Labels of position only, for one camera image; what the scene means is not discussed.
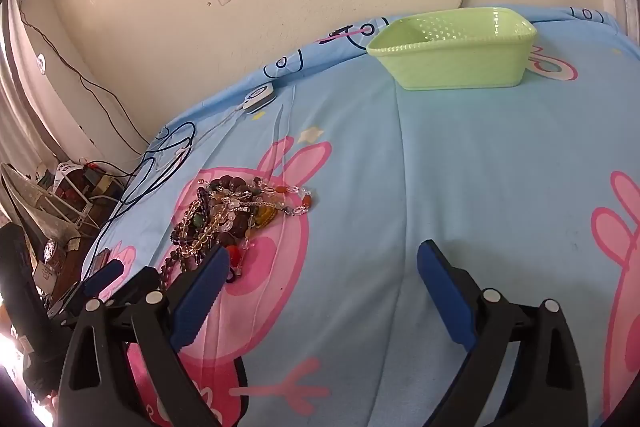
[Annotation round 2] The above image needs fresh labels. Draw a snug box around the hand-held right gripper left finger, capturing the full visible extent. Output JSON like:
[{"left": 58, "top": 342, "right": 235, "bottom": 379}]
[{"left": 57, "top": 244, "right": 231, "bottom": 427}]

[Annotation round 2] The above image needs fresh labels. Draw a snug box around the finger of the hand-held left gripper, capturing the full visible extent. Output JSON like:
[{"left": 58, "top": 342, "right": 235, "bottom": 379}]
[
  {"left": 100, "top": 266, "right": 162, "bottom": 308},
  {"left": 47, "top": 259, "right": 125, "bottom": 323}
]

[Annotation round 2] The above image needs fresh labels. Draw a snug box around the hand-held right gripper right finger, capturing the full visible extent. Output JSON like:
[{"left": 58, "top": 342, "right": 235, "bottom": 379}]
[{"left": 416, "top": 239, "right": 590, "bottom": 427}]

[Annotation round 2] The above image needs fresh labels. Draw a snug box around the pile of beaded jewelry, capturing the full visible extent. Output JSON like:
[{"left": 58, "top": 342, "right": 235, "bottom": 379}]
[{"left": 160, "top": 176, "right": 318, "bottom": 285}]

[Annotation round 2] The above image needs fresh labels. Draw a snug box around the green plastic basket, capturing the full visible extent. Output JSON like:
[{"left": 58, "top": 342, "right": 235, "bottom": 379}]
[{"left": 366, "top": 7, "right": 538, "bottom": 92}]

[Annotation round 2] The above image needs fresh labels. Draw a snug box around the cartoon printed blue blanket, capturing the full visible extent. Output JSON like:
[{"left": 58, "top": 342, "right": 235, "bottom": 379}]
[{"left": 80, "top": 4, "right": 640, "bottom": 427}]

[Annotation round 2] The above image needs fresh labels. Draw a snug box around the beige curtain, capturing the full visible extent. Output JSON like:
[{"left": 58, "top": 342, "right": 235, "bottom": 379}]
[{"left": 0, "top": 2, "right": 66, "bottom": 168}]

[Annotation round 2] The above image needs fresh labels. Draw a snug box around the small white blue device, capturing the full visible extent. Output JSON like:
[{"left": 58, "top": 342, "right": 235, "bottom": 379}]
[{"left": 242, "top": 84, "right": 277, "bottom": 112}]

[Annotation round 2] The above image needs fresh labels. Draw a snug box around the black cable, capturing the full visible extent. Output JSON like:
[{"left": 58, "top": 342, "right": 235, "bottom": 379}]
[{"left": 90, "top": 121, "right": 197, "bottom": 260}]

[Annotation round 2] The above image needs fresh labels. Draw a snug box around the white wire rack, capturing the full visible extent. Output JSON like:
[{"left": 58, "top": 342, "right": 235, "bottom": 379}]
[{"left": 47, "top": 161, "right": 101, "bottom": 228}]

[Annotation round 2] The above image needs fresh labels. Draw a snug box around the white cable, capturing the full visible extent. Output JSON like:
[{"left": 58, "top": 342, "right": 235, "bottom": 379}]
[{"left": 150, "top": 104, "right": 248, "bottom": 168}]

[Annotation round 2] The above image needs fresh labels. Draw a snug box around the thin dark wall cable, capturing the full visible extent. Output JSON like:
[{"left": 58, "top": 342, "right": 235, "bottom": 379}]
[{"left": 17, "top": 0, "right": 148, "bottom": 150}]

